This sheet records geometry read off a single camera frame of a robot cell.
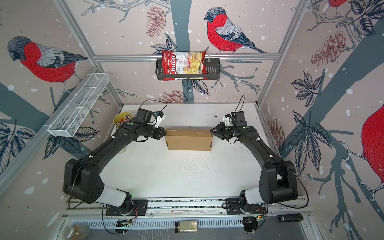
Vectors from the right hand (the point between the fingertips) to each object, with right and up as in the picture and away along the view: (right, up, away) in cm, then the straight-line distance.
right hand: (209, 133), depth 83 cm
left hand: (-25, 0, 0) cm, 25 cm away
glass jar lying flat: (-11, -40, -18) cm, 45 cm away
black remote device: (+37, -37, -15) cm, 55 cm away
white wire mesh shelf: (-71, +16, -5) cm, 73 cm away
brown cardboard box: (-9, -3, +2) cm, 10 cm away
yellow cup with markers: (-57, +9, +13) cm, 59 cm away
